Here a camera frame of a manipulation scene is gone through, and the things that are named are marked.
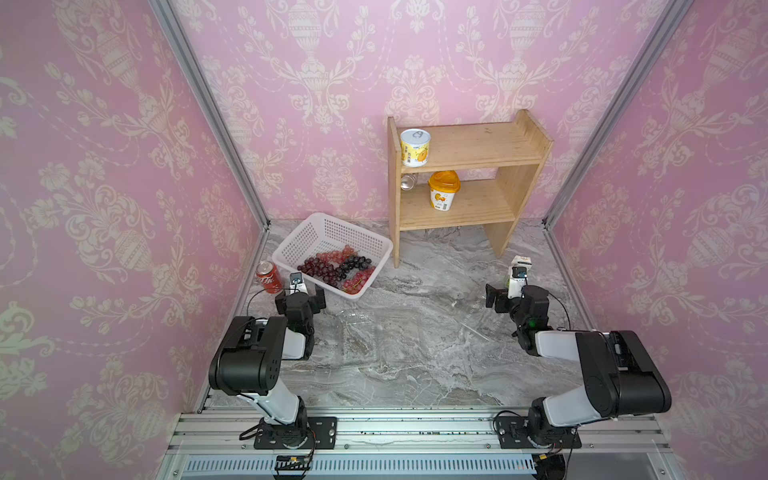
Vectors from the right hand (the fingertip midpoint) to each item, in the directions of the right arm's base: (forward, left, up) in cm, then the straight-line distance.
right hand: (504, 283), depth 93 cm
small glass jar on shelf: (+27, +29, +20) cm, 44 cm away
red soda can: (+6, +74, +4) cm, 74 cm away
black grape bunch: (+13, +46, -2) cm, 48 cm away
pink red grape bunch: (+5, +48, -4) cm, 48 cm away
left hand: (+2, +64, -1) cm, 64 cm away
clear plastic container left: (-13, +46, -7) cm, 48 cm away
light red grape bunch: (+17, +54, -3) cm, 57 cm away
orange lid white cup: (+20, +19, +23) cm, 36 cm away
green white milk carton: (+4, -5, +6) cm, 8 cm away
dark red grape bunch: (+10, +58, -1) cm, 59 cm away
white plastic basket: (+28, +60, -2) cm, 66 cm away
